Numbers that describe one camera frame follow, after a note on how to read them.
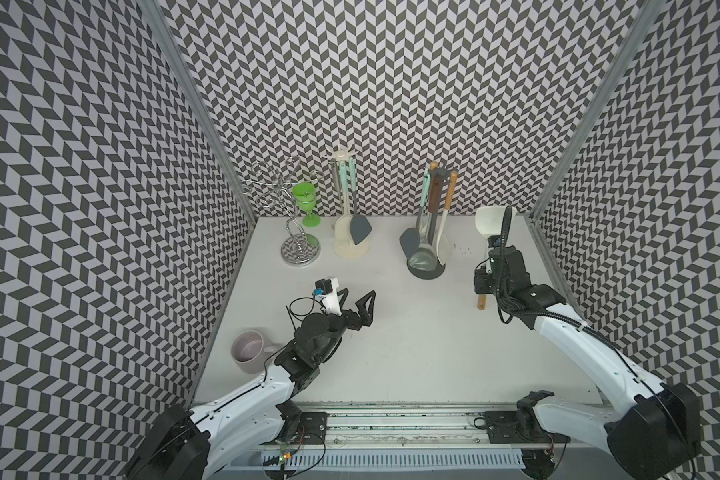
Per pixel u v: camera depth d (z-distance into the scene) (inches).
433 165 30.2
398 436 27.9
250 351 32.4
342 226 38.0
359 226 37.7
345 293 30.9
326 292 25.8
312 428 27.8
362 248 42.9
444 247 35.9
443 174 29.6
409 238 37.0
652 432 14.9
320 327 22.8
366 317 27.2
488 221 28.8
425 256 37.7
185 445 15.5
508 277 23.2
